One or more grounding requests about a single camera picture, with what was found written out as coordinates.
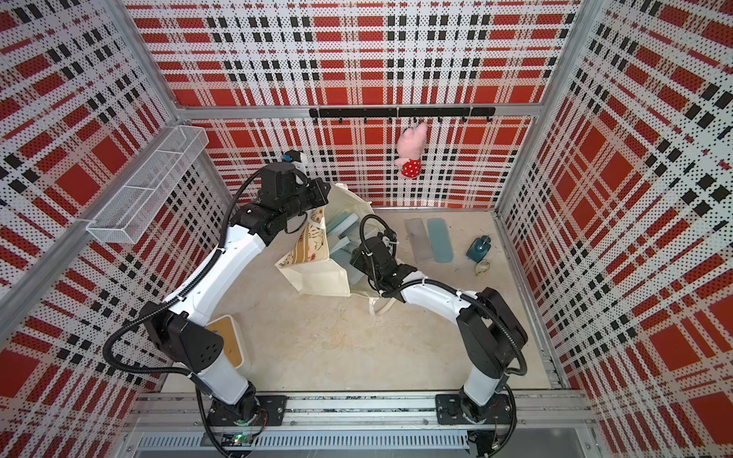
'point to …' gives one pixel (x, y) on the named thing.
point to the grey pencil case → (420, 239)
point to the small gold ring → (482, 267)
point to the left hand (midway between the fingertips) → (335, 184)
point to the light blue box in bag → (338, 225)
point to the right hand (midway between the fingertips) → (358, 253)
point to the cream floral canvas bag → (308, 260)
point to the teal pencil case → (441, 242)
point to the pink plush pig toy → (410, 145)
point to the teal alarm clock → (479, 248)
